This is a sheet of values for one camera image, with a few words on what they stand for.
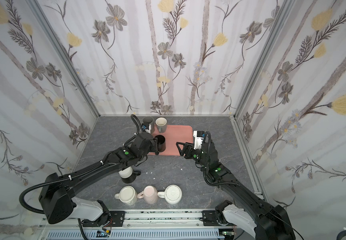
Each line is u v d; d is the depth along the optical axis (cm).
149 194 73
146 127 70
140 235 70
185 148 68
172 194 75
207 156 56
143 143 59
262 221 40
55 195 40
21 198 41
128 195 75
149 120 103
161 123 108
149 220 75
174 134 108
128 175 81
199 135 68
